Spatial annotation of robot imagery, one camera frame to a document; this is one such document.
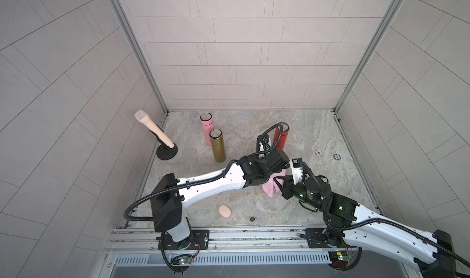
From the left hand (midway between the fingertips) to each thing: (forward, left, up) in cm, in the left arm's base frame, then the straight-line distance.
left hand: (278, 159), depth 76 cm
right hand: (-9, +3, -1) cm, 9 cm away
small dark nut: (-19, +11, -16) cm, 27 cm away
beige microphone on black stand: (+13, +55, -15) cm, 58 cm away
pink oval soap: (-16, +22, -16) cm, 32 cm away
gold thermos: (+10, +27, +3) cm, 29 cm away
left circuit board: (-33, +37, -15) cm, 52 cm away
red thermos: (+13, -5, -4) cm, 15 cm away
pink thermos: (+18, +32, +1) cm, 37 cm away
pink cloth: (-12, +3, -2) cm, 12 cm away
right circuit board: (-33, -22, -16) cm, 43 cm away
